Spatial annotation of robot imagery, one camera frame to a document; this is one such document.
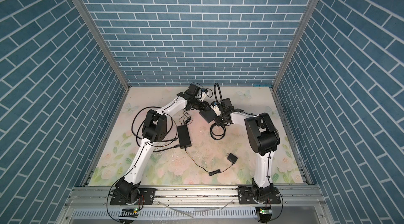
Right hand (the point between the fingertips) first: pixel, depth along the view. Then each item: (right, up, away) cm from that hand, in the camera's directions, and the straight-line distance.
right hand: (215, 116), depth 102 cm
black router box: (-5, +1, -1) cm, 5 cm away
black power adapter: (-18, -2, -1) cm, 18 cm away
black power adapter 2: (+8, -21, -18) cm, 29 cm away
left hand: (-4, +5, +3) cm, 7 cm away
